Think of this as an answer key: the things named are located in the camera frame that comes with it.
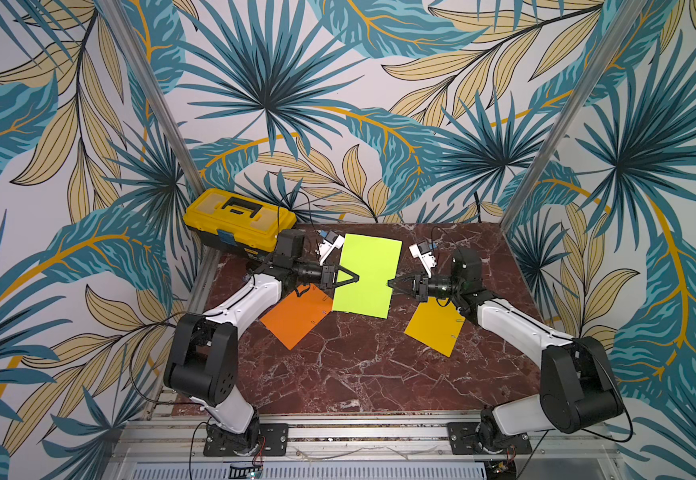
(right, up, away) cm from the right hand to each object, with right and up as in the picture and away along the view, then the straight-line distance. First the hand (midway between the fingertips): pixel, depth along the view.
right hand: (391, 284), depth 78 cm
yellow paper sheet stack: (+16, -14, +14) cm, 26 cm away
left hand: (-10, +1, -2) cm, 10 cm away
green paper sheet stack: (-4, +6, -3) cm, 8 cm away
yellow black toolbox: (-44, +17, +18) cm, 50 cm away
